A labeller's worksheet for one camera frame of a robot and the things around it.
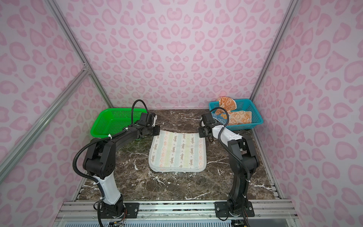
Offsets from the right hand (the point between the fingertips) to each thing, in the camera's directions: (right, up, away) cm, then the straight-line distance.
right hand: (204, 130), depth 97 cm
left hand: (-30, +2, -1) cm, 30 cm away
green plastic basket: (-73, +7, +12) cm, 75 cm away
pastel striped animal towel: (-18, -14, -2) cm, 23 cm away
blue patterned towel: (+15, +9, +13) cm, 22 cm away
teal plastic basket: (+34, +20, +18) cm, 43 cm away
